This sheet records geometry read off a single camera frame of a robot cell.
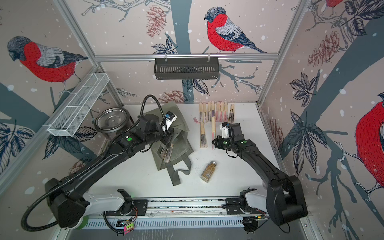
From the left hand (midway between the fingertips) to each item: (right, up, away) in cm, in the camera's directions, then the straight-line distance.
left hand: (176, 126), depth 74 cm
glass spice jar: (+17, -26, +7) cm, 32 cm away
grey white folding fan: (+37, +6, +39) cm, 54 cm away
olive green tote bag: (-1, -23, +16) cm, 28 cm away
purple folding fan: (+24, +11, +44) cm, 51 cm away
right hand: (+20, -9, +12) cm, 25 cm away
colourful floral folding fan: (-8, -19, +18) cm, 27 cm away
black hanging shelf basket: (+3, +39, +33) cm, 51 cm away
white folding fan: (+21, +8, +42) cm, 48 cm away
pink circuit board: (-21, -46, -8) cm, 51 cm away
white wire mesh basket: (-52, +3, -2) cm, 52 cm away
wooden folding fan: (-10, -18, +17) cm, 27 cm away
